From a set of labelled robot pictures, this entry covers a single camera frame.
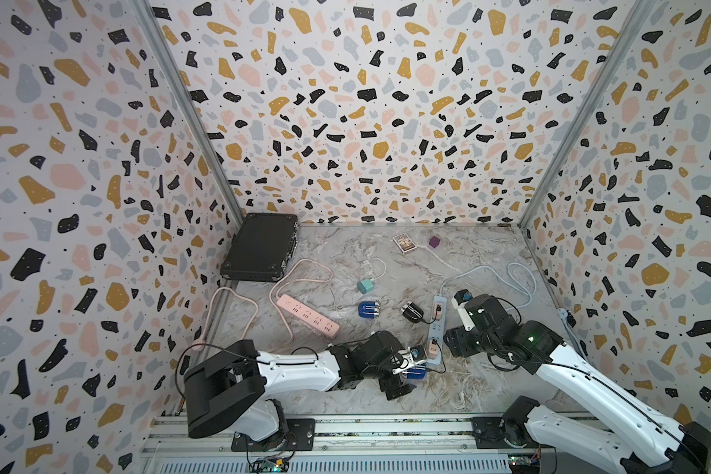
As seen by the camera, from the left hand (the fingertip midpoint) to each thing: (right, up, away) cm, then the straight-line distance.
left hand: (414, 367), depth 79 cm
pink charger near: (+6, +4, +3) cm, 7 cm away
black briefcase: (-53, +33, +31) cm, 69 cm away
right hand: (+11, +9, -2) cm, 14 cm away
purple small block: (+13, +35, +38) cm, 53 cm away
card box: (+1, +35, +35) cm, 49 cm away
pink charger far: (+9, +13, +10) cm, 19 cm away
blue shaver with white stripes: (-12, +12, +15) cm, 23 cm away
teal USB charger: (-14, +19, +22) cm, 32 cm away
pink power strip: (-31, +11, +14) cm, 36 cm away
